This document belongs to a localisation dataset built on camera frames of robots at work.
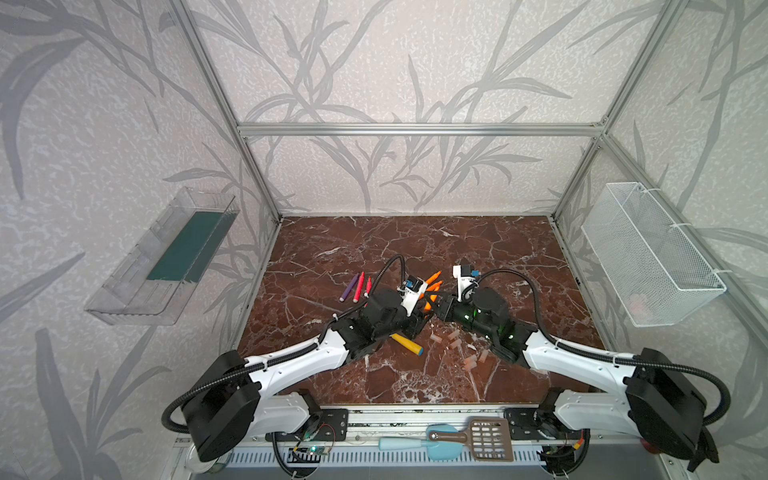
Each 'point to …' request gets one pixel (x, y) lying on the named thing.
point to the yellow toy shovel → (408, 343)
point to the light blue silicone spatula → (436, 450)
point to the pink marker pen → (359, 288)
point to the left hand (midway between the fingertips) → (432, 303)
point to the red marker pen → (369, 285)
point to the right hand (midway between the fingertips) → (425, 286)
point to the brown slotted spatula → (490, 438)
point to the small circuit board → (318, 449)
